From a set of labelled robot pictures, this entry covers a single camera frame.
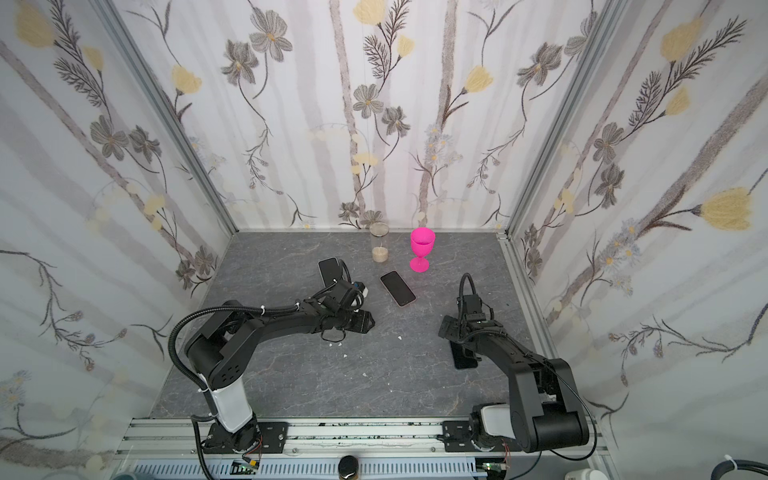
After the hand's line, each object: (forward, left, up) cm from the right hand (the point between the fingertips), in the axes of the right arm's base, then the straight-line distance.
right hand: (449, 327), depth 92 cm
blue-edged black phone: (+14, +16, -1) cm, 21 cm away
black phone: (-10, -3, -1) cm, 10 cm away
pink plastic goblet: (+25, +9, +12) cm, 29 cm away
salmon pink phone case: (+12, +18, -3) cm, 22 cm away
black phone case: (-3, +27, +8) cm, 28 cm away
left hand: (+3, +26, 0) cm, 27 cm away
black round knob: (-37, +27, +9) cm, 47 cm away
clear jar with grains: (+29, +24, +10) cm, 39 cm away
